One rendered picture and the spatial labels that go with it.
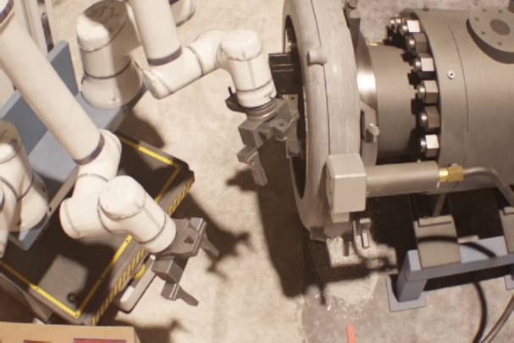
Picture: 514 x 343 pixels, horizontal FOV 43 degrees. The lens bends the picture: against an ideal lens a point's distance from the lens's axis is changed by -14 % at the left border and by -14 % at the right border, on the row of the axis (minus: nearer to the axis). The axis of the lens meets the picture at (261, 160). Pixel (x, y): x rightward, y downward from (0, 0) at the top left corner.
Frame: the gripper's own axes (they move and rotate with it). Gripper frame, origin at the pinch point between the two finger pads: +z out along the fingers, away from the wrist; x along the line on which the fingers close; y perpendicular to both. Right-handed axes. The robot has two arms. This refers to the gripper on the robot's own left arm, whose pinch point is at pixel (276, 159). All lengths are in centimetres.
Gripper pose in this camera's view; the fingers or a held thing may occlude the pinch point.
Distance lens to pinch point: 181.0
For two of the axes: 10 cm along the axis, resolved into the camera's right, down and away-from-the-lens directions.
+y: 7.5, 1.8, -6.4
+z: 2.5, 8.1, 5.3
